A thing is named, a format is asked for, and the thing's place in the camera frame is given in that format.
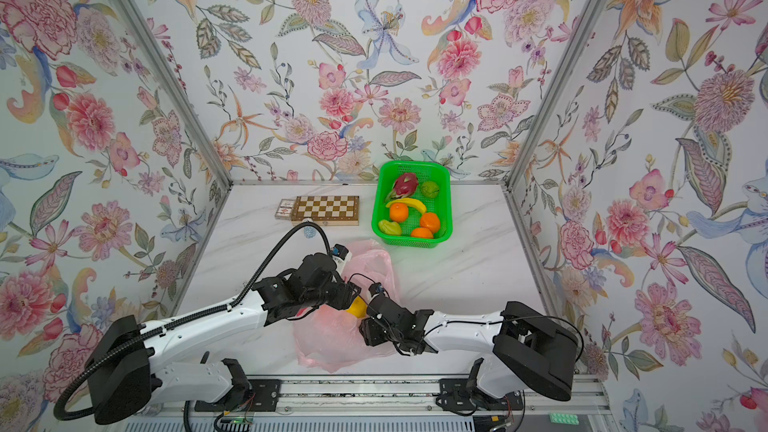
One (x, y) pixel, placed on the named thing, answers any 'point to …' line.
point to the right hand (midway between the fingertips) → (364, 326)
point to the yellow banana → (408, 201)
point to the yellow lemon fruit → (358, 308)
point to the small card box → (284, 210)
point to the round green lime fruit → (430, 189)
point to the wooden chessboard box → (327, 210)
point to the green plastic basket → (440, 205)
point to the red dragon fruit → (405, 185)
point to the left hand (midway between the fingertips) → (357, 291)
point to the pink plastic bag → (328, 338)
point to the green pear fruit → (388, 227)
